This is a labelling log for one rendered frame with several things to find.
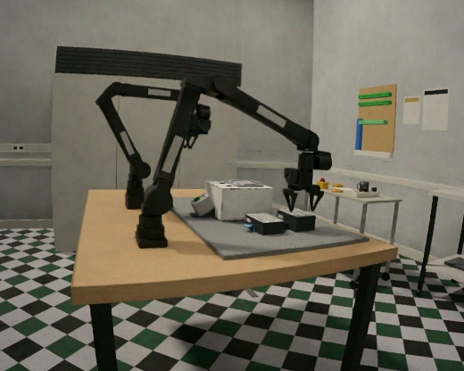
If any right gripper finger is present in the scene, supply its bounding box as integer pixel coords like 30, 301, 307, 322
309, 193, 324, 211
283, 191, 297, 212

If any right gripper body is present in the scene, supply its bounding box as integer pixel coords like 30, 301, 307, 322
283, 169, 324, 193

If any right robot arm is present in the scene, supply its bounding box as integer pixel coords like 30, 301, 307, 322
135, 75, 332, 247

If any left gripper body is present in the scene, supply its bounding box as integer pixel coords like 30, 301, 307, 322
187, 123, 198, 134

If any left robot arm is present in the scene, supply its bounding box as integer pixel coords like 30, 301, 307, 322
95, 81, 211, 200

